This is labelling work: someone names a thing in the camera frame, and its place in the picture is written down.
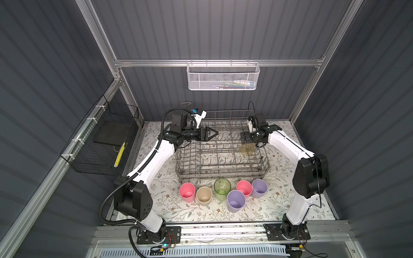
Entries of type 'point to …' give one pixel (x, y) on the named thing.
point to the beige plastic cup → (204, 195)
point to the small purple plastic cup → (260, 187)
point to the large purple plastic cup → (236, 201)
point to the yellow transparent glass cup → (248, 149)
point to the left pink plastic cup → (187, 192)
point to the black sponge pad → (112, 133)
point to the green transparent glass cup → (222, 187)
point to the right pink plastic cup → (246, 187)
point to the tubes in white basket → (237, 84)
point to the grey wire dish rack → (226, 156)
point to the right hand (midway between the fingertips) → (251, 136)
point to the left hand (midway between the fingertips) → (217, 134)
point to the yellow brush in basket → (120, 155)
